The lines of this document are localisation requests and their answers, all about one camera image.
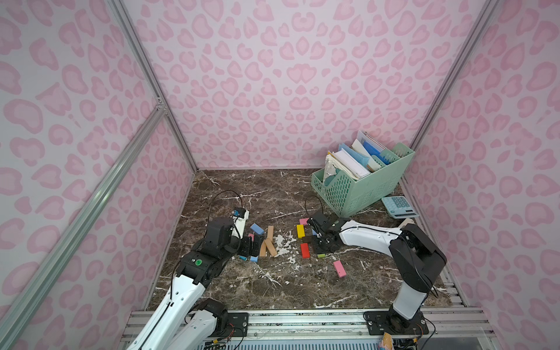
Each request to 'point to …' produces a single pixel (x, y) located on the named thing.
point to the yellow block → (300, 231)
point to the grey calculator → (398, 207)
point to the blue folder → (374, 152)
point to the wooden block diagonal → (270, 247)
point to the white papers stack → (343, 162)
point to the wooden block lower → (262, 249)
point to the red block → (305, 248)
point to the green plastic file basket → (343, 195)
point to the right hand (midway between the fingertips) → (316, 248)
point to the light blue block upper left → (257, 228)
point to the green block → (321, 255)
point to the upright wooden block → (270, 232)
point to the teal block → (242, 257)
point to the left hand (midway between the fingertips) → (252, 231)
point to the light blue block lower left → (254, 259)
